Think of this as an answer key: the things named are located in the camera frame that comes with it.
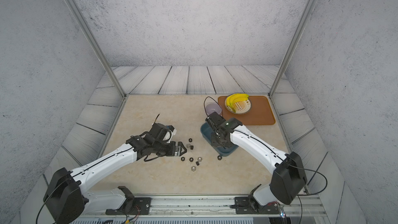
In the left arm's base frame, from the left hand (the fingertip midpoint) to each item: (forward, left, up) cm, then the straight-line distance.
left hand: (182, 152), depth 78 cm
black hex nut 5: (+2, +1, -12) cm, 12 cm away
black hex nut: (+13, -3, -12) cm, 18 cm away
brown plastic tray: (+35, -53, -12) cm, 65 cm away
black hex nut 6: (-1, -7, -12) cm, 14 cm away
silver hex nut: (+8, -2, -9) cm, 12 cm away
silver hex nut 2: (+1, -8, -12) cm, 15 cm away
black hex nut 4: (+1, -4, -13) cm, 13 cm away
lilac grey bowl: (+36, -17, -8) cm, 41 cm away
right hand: (+4, -18, +2) cm, 19 cm away
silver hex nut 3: (-4, -5, -12) cm, 13 cm away
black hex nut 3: (+2, -20, -12) cm, 23 cm away
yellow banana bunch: (+42, -34, -5) cm, 54 cm away
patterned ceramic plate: (+38, -38, -10) cm, 55 cm away
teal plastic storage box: (+18, -13, -11) cm, 25 cm away
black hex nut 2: (+8, -4, -12) cm, 15 cm away
